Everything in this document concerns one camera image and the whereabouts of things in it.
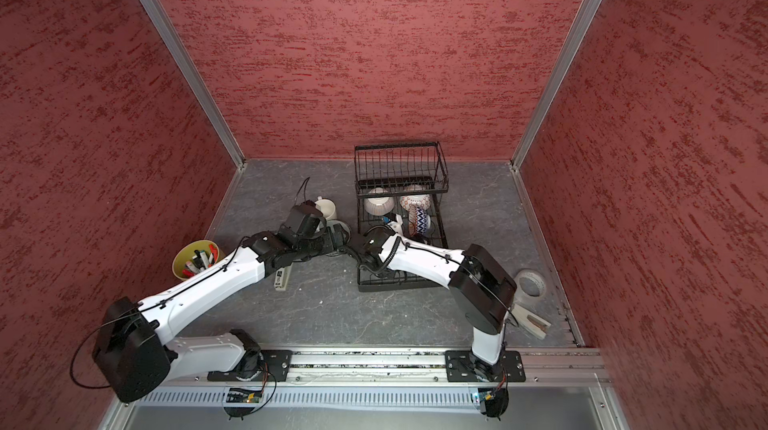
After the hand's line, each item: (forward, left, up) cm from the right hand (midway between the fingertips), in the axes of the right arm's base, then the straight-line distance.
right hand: (418, 251), depth 84 cm
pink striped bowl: (+20, +12, -5) cm, 24 cm away
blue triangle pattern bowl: (+21, -3, -4) cm, 22 cm away
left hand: (+1, +23, +3) cm, 24 cm away
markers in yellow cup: (0, +62, 0) cm, 62 cm away
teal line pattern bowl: (-2, +20, +13) cm, 24 cm away
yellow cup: (0, +64, +4) cm, 64 cm away
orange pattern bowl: (+10, -1, 0) cm, 10 cm away
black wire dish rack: (+31, +4, -7) cm, 32 cm away
